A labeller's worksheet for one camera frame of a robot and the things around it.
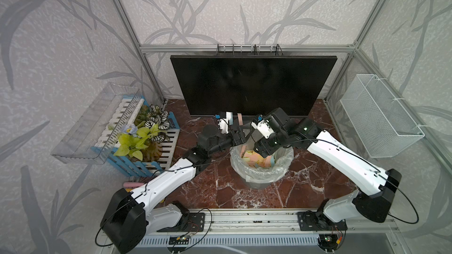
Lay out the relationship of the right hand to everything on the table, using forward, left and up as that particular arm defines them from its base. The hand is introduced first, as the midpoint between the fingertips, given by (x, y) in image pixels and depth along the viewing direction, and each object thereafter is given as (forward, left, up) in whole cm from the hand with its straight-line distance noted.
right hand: (260, 143), depth 73 cm
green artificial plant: (+2, +49, +1) cm, 49 cm away
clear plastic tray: (-3, +64, +9) cm, 65 cm away
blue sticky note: (+5, +12, +11) cm, 17 cm away
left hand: (+2, +4, +4) cm, 6 cm away
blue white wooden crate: (+5, +53, +13) cm, 55 cm away
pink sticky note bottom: (+18, +8, -6) cm, 20 cm away
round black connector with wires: (-32, -29, -29) cm, 52 cm away
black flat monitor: (+34, 0, +2) cm, 34 cm away
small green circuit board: (-31, +34, -23) cm, 52 cm away
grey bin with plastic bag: (-14, +1, -3) cm, 14 cm away
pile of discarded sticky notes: (0, +2, -15) cm, 15 cm away
